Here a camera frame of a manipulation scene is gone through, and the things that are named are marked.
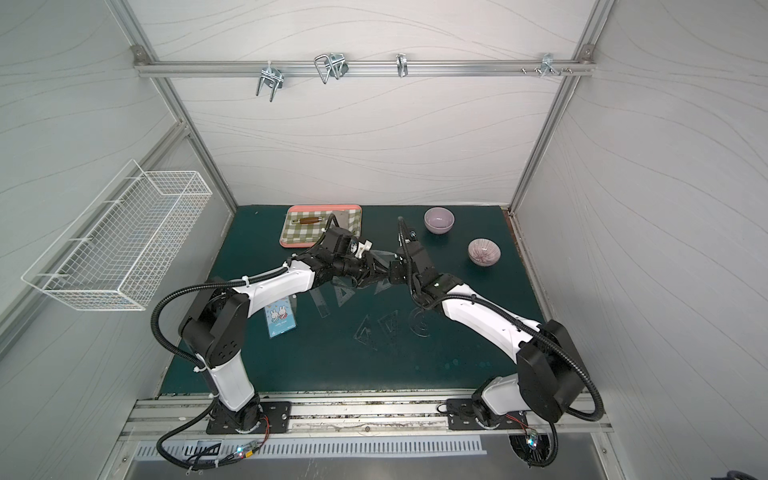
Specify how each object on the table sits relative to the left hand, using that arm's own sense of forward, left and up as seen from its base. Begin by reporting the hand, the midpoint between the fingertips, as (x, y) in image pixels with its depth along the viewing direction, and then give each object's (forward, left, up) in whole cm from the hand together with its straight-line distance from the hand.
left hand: (392, 274), depth 83 cm
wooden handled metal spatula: (+38, +22, -17) cm, 47 cm away
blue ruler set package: (-7, +34, -14) cm, 37 cm away
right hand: (+4, -1, +2) cm, 5 cm away
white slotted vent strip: (-40, +47, -9) cm, 62 cm away
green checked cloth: (+31, +35, -15) cm, 49 cm away
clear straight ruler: (-1, +23, -16) cm, 29 cm away
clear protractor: (-7, -8, -17) cm, 20 cm away
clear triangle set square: (+6, +4, -16) cm, 17 cm away
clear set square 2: (-8, +1, -17) cm, 19 cm away
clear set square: (-11, +8, -17) cm, 21 cm away
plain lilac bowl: (+33, -17, -13) cm, 39 cm away
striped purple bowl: (+19, -32, -14) cm, 40 cm away
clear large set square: (+3, +17, -16) cm, 24 cm away
